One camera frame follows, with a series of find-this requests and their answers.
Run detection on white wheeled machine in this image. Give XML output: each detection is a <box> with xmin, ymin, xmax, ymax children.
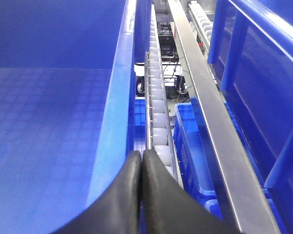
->
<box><xmin>134</xmin><ymin>60</ymin><xmax>189</xmax><ymax>98</ymax></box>

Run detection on steel rack on castors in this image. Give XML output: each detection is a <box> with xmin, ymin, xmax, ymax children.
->
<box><xmin>144</xmin><ymin>0</ymin><xmax>281</xmax><ymax>234</ymax></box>

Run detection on blue plastic bin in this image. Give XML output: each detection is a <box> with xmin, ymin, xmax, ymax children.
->
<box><xmin>0</xmin><ymin>0</ymin><xmax>152</xmax><ymax>234</ymax></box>
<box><xmin>173</xmin><ymin>97</ymin><xmax>237</xmax><ymax>197</ymax></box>
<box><xmin>207</xmin><ymin>0</ymin><xmax>293</xmax><ymax>234</ymax></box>
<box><xmin>133</xmin><ymin>97</ymin><xmax>147</xmax><ymax>151</ymax></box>

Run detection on black box device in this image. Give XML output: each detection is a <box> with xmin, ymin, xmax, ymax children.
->
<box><xmin>158</xmin><ymin>21</ymin><xmax>179</xmax><ymax>57</ymax></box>

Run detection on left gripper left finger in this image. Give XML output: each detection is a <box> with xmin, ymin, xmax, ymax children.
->
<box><xmin>52</xmin><ymin>150</ymin><xmax>144</xmax><ymax>234</ymax></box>

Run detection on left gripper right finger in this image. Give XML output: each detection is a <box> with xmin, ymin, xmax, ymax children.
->
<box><xmin>142</xmin><ymin>149</ymin><xmax>244</xmax><ymax>234</ymax></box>

